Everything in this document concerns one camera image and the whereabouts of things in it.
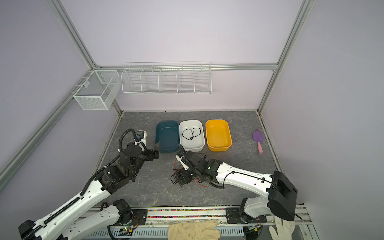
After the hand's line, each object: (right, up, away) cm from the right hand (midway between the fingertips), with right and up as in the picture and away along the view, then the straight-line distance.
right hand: (181, 175), depth 76 cm
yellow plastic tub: (+23, +19, +29) cm, 42 cm away
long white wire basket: (-4, +58, +26) cm, 64 cm away
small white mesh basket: (-59, +49, +24) cm, 80 cm away
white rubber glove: (+49, -24, -6) cm, 55 cm away
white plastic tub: (+5, +18, +29) cm, 35 cm away
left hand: (-15, +16, -3) cm, 22 cm away
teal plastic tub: (-13, +20, +29) cm, 38 cm away
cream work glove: (+8, -24, -5) cm, 26 cm away
